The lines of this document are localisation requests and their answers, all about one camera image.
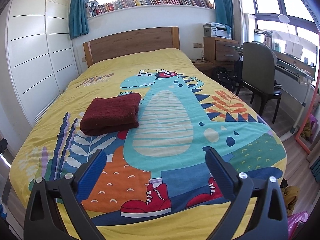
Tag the dark red knit sweater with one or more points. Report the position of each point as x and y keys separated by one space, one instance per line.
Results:
x=111 y=114

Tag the white printer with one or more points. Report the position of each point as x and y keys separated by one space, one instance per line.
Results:
x=214 y=29

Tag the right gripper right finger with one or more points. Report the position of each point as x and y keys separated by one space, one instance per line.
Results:
x=268 y=219

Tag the left teal curtain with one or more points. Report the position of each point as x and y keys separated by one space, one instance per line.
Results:
x=78 y=24

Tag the right teal curtain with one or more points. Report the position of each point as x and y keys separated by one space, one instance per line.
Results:
x=224 y=13

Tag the study desk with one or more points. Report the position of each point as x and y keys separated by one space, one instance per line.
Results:
x=296 y=66

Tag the white wardrobe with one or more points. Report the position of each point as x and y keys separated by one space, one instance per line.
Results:
x=40 y=54

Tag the row of books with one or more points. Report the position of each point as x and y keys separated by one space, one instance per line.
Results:
x=93 y=8

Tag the grey desk chair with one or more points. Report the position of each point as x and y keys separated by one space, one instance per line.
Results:
x=258 y=71

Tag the wooden drawer cabinet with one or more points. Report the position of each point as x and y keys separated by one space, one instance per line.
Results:
x=220 y=50

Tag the black backpack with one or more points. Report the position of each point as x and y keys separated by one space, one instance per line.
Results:
x=222 y=76

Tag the yellow dinosaur bedspread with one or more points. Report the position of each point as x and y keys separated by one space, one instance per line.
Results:
x=155 y=184

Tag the white desk lamp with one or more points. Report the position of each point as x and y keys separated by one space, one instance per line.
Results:
x=285 y=20

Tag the teal curtain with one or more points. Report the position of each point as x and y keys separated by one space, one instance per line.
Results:
x=78 y=24
x=224 y=13

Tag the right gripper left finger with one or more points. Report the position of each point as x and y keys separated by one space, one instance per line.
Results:
x=43 y=219

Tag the wooden headboard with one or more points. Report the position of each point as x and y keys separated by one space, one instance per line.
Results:
x=130 y=42

